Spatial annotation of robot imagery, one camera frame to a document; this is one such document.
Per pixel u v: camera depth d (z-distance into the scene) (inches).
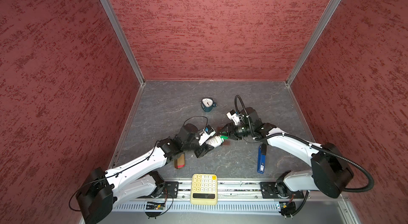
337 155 16.1
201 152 26.8
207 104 40.5
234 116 30.7
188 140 24.5
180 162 31.3
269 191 29.2
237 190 29.8
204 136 26.5
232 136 28.3
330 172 16.6
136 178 18.7
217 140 30.0
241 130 27.9
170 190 29.0
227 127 29.2
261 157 32.6
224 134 29.2
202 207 30.5
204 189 28.6
